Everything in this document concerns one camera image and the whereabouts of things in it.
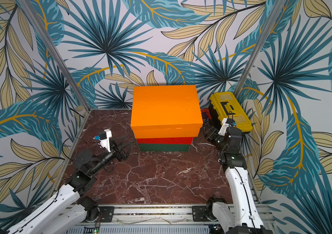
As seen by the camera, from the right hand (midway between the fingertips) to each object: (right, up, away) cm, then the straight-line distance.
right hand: (205, 128), depth 75 cm
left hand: (-36, -7, -7) cm, 37 cm away
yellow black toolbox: (+21, +15, +25) cm, 36 cm away
